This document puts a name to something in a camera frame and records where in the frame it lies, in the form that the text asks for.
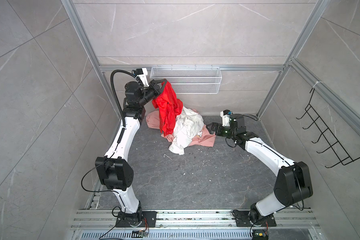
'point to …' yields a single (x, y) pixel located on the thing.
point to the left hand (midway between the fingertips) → (167, 76)
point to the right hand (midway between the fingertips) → (211, 125)
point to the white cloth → (188, 123)
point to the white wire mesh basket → (190, 79)
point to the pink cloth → (205, 138)
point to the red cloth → (170, 108)
